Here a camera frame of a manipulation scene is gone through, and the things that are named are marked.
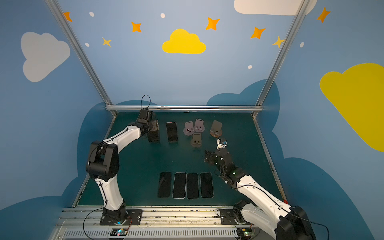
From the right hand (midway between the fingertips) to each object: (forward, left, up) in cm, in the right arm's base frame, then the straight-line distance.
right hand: (213, 150), depth 83 cm
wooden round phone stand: (+22, -4, -7) cm, 23 cm away
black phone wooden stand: (-16, +11, -15) cm, 24 cm away
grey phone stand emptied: (+22, +16, -10) cm, 29 cm away
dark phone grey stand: (-16, +27, -13) cm, 34 cm away
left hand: (+20, +39, -2) cm, 44 cm away
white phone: (-17, +18, -14) cm, 28 cm away
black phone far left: (+16, +41, -12) cm, 45 cm away
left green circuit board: (-40, +45, -14) cm, 62 cm away
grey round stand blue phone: (+13, +10, -12) cm, 20 cm away
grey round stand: (+25, +9, -10) cm, 29 cm away
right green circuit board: (-36, -16, -16) cm, 42 cm away
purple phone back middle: (+16, +27, -6) cm, 32 cm away
